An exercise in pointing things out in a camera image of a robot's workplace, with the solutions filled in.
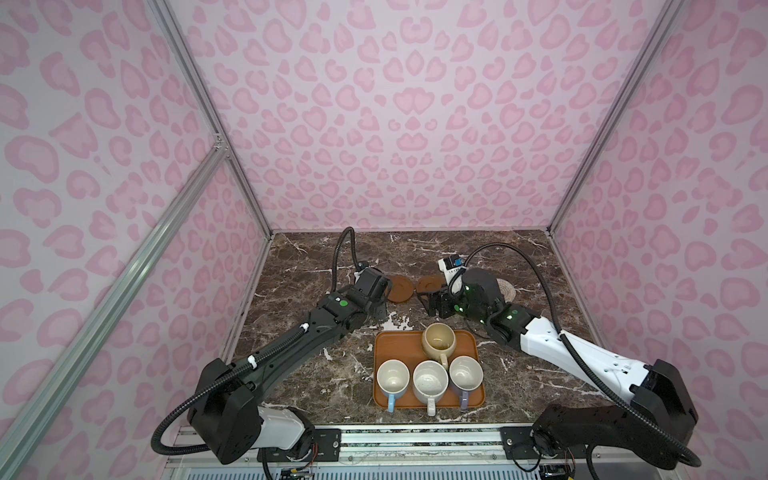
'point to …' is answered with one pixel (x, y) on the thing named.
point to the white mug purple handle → (465, 374)
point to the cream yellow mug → (439, 341)
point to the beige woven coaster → (507, 290)
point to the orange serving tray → (408, 346)
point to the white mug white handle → (430, 383)
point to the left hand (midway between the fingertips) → (378, 296)
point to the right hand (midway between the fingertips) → (430, 289)
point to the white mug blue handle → (393, 377)
